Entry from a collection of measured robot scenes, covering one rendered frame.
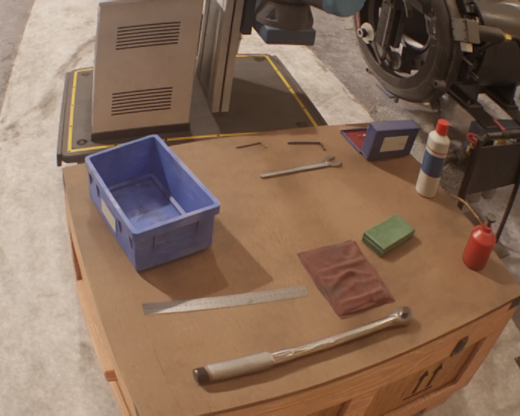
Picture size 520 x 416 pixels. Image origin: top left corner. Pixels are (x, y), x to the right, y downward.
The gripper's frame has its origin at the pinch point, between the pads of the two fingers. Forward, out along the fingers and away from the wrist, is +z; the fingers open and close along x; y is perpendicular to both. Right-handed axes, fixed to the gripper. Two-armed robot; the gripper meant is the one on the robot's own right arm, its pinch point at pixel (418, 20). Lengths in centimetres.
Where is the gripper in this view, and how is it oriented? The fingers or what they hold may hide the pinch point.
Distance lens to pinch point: 217.9
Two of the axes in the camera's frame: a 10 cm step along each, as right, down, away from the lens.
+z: 2.1, 5.7, 8.0
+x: 4.0, 6.9, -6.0
